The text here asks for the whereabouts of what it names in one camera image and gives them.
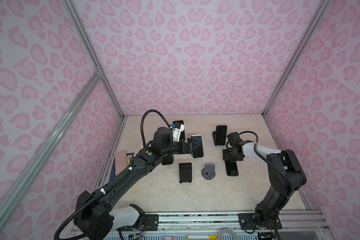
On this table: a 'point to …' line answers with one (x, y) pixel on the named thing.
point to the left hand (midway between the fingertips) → (196, 142)
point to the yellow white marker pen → (202, 237)
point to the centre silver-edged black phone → (197, 145)
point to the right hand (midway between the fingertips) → (229, 156)
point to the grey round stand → (208, 172)
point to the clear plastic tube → (228, 230)
